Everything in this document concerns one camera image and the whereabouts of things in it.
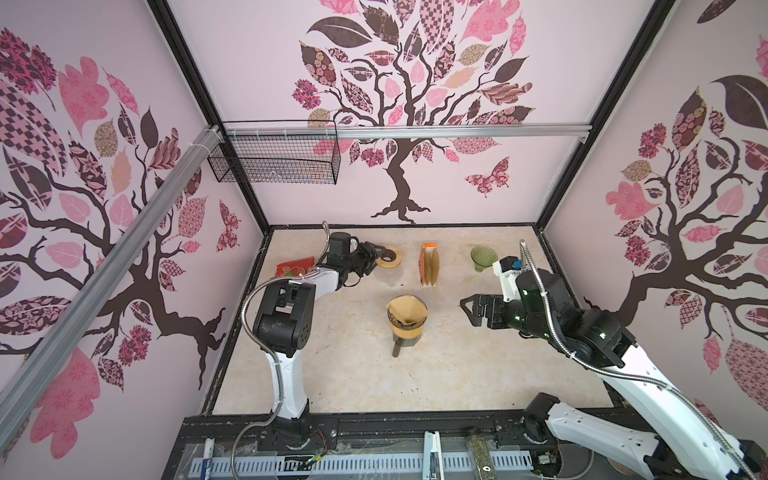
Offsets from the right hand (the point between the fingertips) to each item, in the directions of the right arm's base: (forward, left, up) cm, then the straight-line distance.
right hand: (476, 299), depth 67 cm
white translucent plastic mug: (+22, +20, -22) cm, 37 cm away
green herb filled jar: (-29, -1, -24) cm, 37 cm away
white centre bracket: (-25, +10, -25) cm, 37 cm away
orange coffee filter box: (+33, +8, -20) cm, 39 cm away
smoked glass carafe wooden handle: (-1, +16, -21) cm, 27 cm away
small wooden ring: (+29, +18, -19) cm, 39 cm away
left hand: (+28, +22, -16) cm, 39 cm away
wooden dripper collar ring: (0, +15, -18) cm, 24 cm away
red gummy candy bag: (+27, +53, -22) cm, 63 cm away
